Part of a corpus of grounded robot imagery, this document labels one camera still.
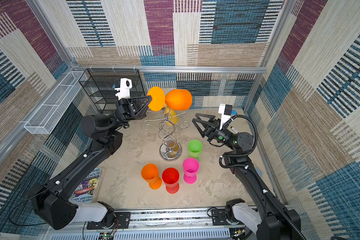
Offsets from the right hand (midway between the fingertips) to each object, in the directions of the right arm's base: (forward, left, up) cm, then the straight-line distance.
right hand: (193, 120), depth 60 cm
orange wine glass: (-8, +22, -31) cm, 39 cm away
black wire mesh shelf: (+49, +60, -16) cm, 79 cm away
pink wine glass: (-6, +1, -31) cm, 32 cm away
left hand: (-5, +14, +15) cm, 21 cm away
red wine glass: (-11, +11, -29) cm, 33 cm away
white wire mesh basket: (+10, +69, -7) cm, 70 cm away
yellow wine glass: (+11, +10, -10) cm, 18 cm away
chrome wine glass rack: (+10, +12, -39) cm, 42 cm away
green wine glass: (+6, -3, -30) cm, 31 cm away
